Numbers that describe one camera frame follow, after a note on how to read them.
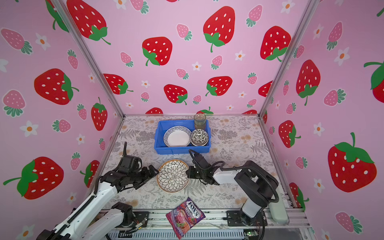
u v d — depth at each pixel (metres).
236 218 0.74
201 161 0.70
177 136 1.07
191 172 0.79
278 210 0.73
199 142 0.95
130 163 0.63
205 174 0.70
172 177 0.88
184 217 0.73
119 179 0.56
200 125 0.99
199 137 0.98
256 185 0.46
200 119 1.02
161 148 0.99
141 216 0.75
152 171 0.75
